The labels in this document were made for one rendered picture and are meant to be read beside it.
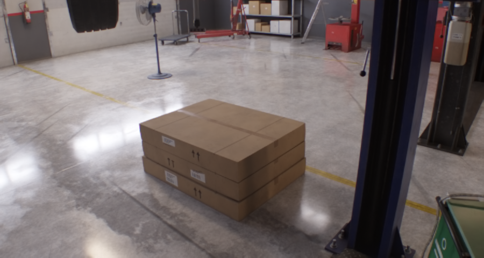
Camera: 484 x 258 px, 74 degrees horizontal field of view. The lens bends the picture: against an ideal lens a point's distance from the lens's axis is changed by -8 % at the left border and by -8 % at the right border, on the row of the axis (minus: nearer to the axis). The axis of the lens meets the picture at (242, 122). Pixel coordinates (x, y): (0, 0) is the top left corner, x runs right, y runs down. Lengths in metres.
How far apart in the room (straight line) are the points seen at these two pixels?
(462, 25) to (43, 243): 3.56
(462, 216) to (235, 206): 1.44
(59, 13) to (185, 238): 8.37
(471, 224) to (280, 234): 1.29
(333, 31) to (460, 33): 5.52
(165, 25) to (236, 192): 9.75
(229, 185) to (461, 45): 2.25
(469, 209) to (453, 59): 2.13
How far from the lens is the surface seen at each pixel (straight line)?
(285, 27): 10.54
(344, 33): 8.48
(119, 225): 2.54
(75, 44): 10.18
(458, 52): 3.38
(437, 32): 8.07
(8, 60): 9.66
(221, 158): 2.26
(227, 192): 2.37
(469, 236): 1.30
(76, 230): 2.60
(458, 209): 1.41
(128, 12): 10.92
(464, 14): 3.38
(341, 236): 2.30
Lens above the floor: 1.48
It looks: 22 degrees down
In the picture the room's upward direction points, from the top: 1 degrees counter-clockwise
